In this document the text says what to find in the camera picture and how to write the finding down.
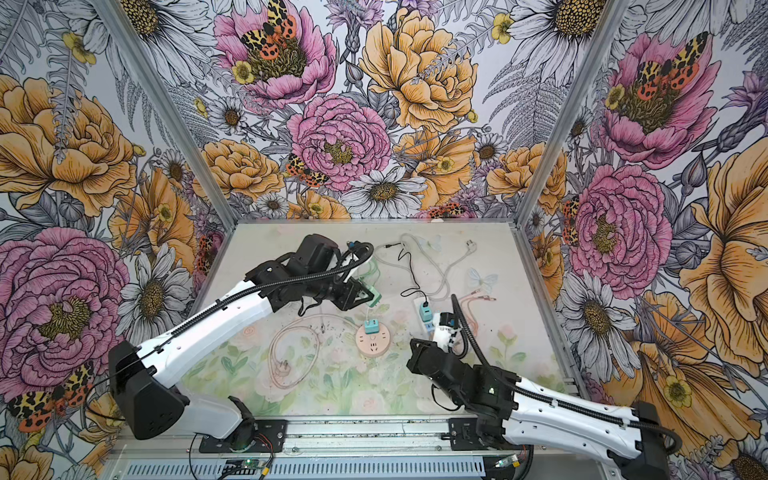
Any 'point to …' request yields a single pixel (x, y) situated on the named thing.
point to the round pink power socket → (373, 345)
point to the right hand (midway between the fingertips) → (410, 353)
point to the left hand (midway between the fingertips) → (363, 302)
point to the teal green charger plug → (426, 313)
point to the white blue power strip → (427, 328)
